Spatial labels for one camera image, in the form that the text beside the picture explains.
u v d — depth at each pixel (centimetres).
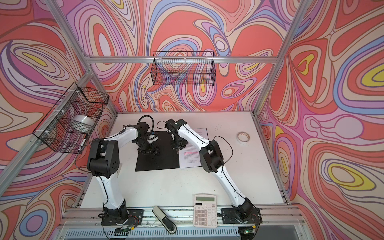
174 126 73
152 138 88
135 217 73
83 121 73
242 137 104
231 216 73
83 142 73
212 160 62
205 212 73
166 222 72
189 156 96
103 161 52
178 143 85
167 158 96
